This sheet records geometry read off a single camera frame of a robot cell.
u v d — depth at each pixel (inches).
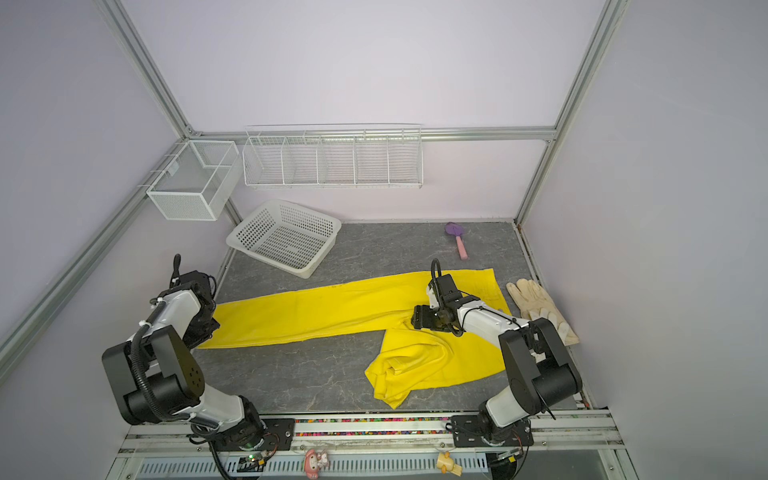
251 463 28.5
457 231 45.9
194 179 38.8
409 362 30.9
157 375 17.6
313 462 26.6
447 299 28.8
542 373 17.5
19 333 20.1
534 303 38.2
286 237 45.5
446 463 26.3
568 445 28.9
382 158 41.2
